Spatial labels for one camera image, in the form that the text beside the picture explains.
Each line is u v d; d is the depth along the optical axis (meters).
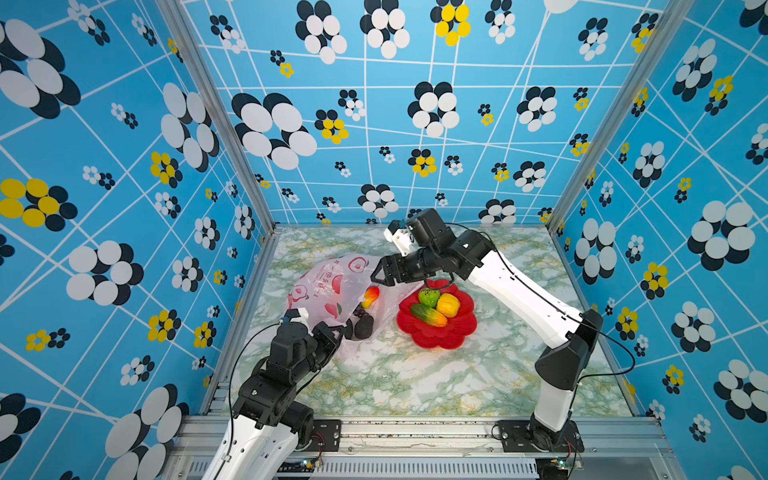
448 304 0.91
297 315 0.68
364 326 0.89
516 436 0.73
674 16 0.68
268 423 0.49
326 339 0.63
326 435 0.74
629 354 0.84
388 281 0.63
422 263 0.60
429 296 0.93
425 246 0.62
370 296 0.96
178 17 0.69
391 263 0.63
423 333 0.91
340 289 0.89
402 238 0.67
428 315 0.91
